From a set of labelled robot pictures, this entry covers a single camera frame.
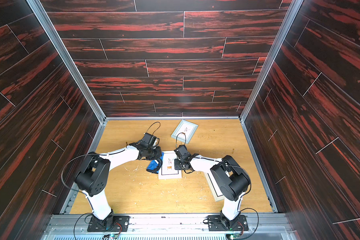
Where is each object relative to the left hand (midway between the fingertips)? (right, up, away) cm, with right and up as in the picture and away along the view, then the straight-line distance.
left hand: (163, 154), depth 95 cm
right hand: (+11, -6, +1) cm, 12 cm away
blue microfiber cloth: (-5, -5, -7) cm, 10 cm away
